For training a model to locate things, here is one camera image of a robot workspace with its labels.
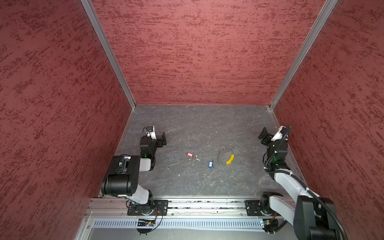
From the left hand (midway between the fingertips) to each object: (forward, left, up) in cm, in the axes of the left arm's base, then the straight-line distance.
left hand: (157, 135), depth 94 cm
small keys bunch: (-12, -24, -8) cm, 28 cm away
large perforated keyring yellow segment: (-13, -47, -7) cm, 49 cm away
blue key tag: (-16, -34, -7) cm, 39 cm away
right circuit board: (-46, -63, -9) cm, 78 cm away
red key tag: (-9, -21, -8) cm, 24 cm away
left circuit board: (-46, 0, -10) cm, 47 cm away
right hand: (-3, -67, +10) cm, 68 cm away
